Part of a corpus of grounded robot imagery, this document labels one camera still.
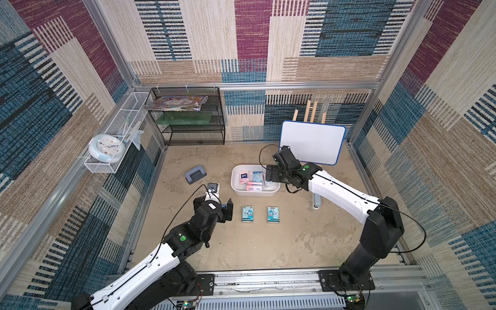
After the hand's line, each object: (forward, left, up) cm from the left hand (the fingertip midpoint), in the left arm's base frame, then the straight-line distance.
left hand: (219, 198), depth 76 cm
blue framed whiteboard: (+29, -43, +1) cm, 51 cm away
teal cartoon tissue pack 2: (0, -22, -17) cm, 28 cm away
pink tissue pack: (+21, -9, -16) cm, 28 cm away
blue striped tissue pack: (+21, -16, -15) cm, 30 cm away
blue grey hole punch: (+24, +17, -17) cm, 34 cm away
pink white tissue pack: (+12, -13, -11) cm, 21 cm away
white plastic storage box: (+19, -12, -16) cm, 28 cm away
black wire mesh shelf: (+51, +23, -13) cm, 58 cm away
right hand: (+13, -23, -1) cm, 26 cm away
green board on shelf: (+39, +19, +8) cm, 45 cm away
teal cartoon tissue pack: (+1, -11, -16) cm, 19 cm away
